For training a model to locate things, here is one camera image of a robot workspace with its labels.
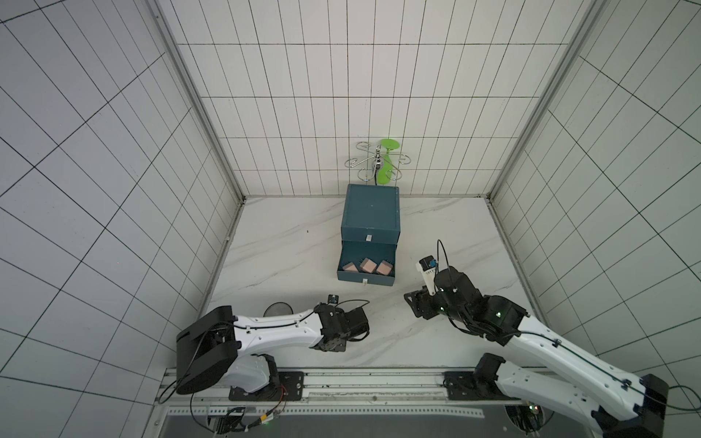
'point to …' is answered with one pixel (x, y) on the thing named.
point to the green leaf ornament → (385, 170)
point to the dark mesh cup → (278, 308)
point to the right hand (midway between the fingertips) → (405, 294)
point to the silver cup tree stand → (366, 174)
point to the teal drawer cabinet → (371, 213)
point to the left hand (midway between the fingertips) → (322, 343)
